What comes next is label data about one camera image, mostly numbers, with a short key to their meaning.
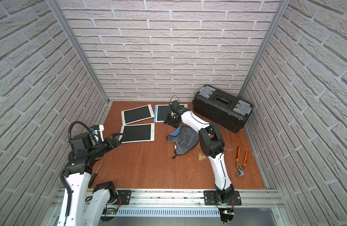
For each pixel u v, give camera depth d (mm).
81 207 436
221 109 936
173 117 741
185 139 931
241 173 816
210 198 741
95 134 576
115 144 644
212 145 568
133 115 1109
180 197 760
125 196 730
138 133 1010
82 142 525
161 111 1144
